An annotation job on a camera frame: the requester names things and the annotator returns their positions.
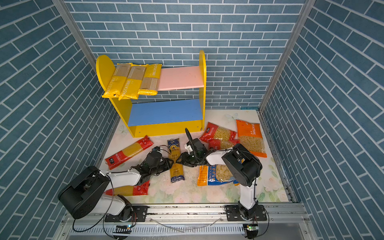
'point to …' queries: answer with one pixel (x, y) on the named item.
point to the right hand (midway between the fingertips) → (177, 161)
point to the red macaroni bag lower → (220, 144)
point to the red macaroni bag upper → (213, 131)
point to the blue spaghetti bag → (176, 169)
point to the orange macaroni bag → (250, 135)
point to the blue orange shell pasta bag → (213, 174)
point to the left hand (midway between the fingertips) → (174, 163)
